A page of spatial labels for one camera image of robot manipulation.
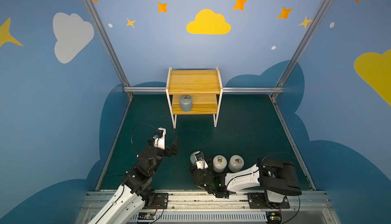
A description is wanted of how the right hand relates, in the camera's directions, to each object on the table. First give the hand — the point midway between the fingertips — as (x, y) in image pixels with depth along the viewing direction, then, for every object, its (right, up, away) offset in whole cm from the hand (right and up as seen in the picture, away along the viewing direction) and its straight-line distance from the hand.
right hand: (197, 158), depth 83 cm
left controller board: (-25, -24, -11) cm, 36 cm away
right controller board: (+37, -26, -10) cm, 46 cm away
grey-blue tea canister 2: (-2, +2, -5) cm, 6 cm away
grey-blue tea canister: (-6, +31, +4) cm, 32 cm away
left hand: (-15, +15, -7) cm, 22 cm away
